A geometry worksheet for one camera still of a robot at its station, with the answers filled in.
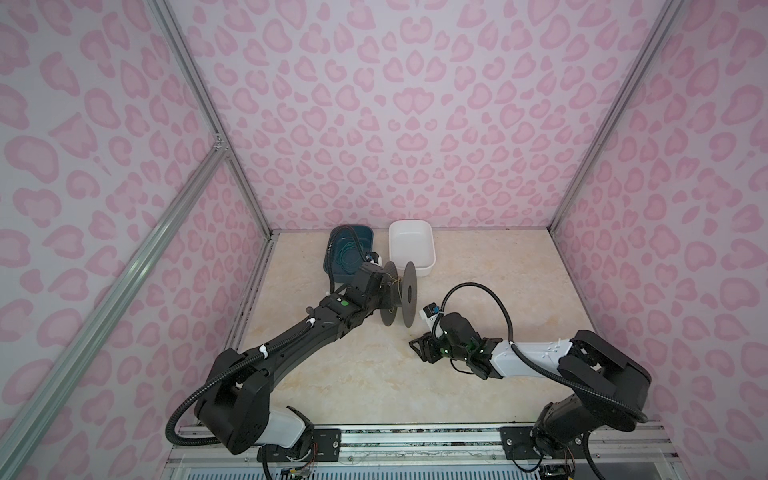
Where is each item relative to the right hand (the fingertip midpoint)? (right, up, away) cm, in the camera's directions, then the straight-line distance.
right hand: (417, 339), depth 86 cm
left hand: (-8, +16, -2) cm, 18 cm away
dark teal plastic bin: (-27, +32, +32) cm, 53 cm away
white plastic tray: (0, +30, +25) cm, 39 cm away
